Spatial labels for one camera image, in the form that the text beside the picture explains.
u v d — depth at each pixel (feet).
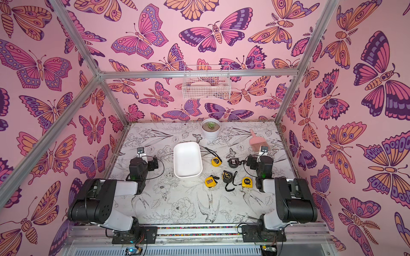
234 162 3.11
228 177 2.94
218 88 3.09
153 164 2.95
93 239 2.40
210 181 2.93
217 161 3.19
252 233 2.40
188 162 3.22
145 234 2.31
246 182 2.88
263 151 2.63
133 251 2.33
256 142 3.54
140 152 2.65
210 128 3.38
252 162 2.80
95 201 1.60
